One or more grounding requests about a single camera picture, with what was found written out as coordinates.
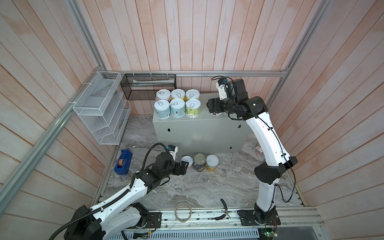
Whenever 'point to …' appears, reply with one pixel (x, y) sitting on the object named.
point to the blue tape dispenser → (123, 163)
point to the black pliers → (226, 212)
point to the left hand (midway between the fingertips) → (181, 165)
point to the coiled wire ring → (181, 220)
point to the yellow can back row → (212, 162)
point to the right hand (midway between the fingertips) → (213, 102)
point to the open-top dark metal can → (199, 161)
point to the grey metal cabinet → (206, 134)
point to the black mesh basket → (145, 86)
